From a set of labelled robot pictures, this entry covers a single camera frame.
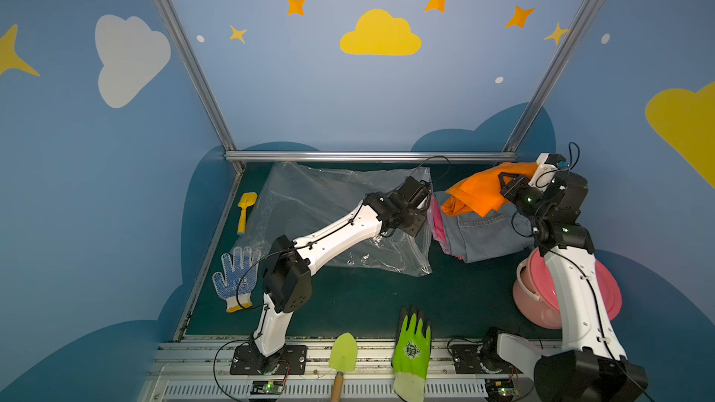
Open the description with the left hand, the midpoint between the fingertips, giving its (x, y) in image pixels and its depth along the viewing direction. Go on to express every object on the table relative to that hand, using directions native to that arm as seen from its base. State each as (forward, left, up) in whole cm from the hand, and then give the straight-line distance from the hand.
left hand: (421, 218), depth 81 cm
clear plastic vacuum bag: (+18, +41, -15) cm, 47 cm away
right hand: (+6, -21, +15) cm, 27 cm away
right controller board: (-40, -20, -20) cm, 49 cm away
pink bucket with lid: (-21, -27, -3) cm, 35 cm away
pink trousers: (+8, -10, -16) cm, 21 cm away
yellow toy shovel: (+19, +63, -18) cm, 68 cm away
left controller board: (-41, +41, -19) cm, 61 cm away
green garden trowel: (-34, +22, -20) cm, 45 cm away
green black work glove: (-33, +3, -18) cm, 38 cm away
